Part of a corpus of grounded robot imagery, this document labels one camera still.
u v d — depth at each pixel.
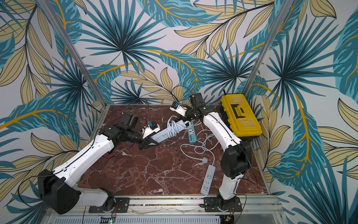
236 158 0.46
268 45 0.82
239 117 0.91
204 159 0.88
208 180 0.80
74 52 0.86
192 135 0.98
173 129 0.66
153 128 0.63
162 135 0.69
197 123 1.00
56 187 0.38
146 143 0.64
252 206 0.77
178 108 0.72
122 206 0.73
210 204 0.73
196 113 0.61
